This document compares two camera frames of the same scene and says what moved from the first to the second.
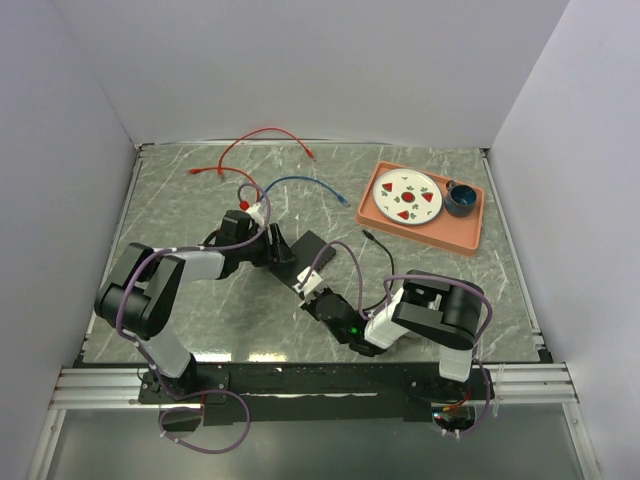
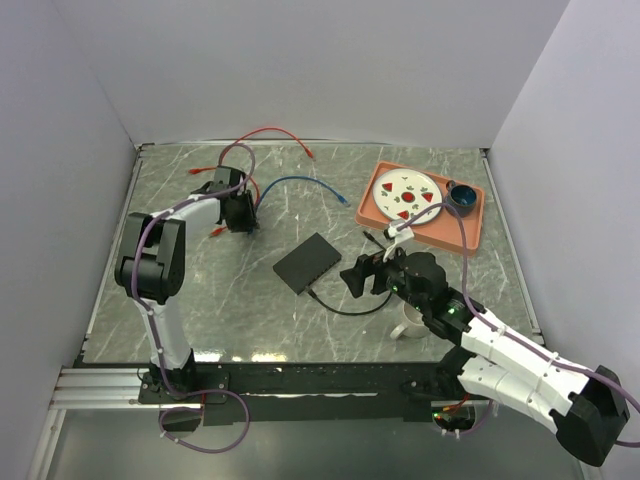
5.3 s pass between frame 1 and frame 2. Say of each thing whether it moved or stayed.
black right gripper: moved
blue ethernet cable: stayed
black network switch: stayed
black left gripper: moved
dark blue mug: stayed
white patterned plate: stayed
